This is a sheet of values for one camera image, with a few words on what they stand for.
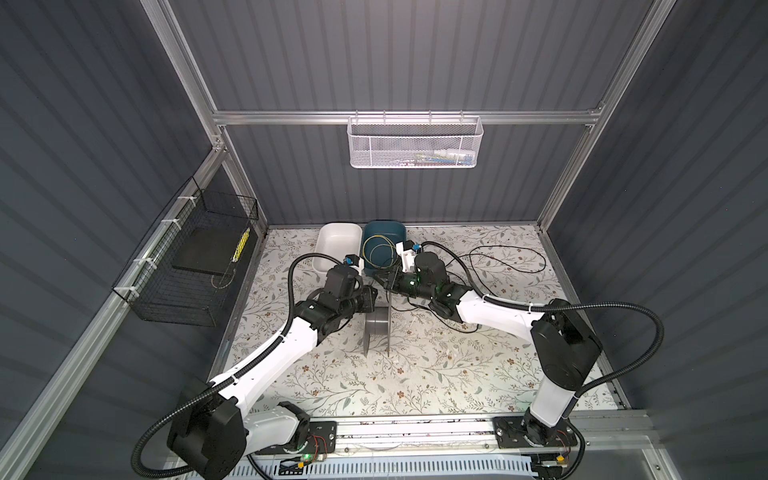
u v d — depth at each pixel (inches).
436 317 26.1
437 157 36.0
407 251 30.4
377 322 31.7
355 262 28.4
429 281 26.3
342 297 24.7
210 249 29.6
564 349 19.0
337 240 45.5
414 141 48.6
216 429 15.5
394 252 31.0
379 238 47.3
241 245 30.9
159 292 26.3
